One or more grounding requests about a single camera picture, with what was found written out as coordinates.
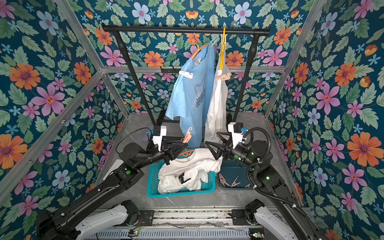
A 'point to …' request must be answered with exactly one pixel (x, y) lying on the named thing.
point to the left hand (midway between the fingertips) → (186, 146)
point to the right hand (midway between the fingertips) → (216, 135)
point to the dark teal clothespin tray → (233, 176)
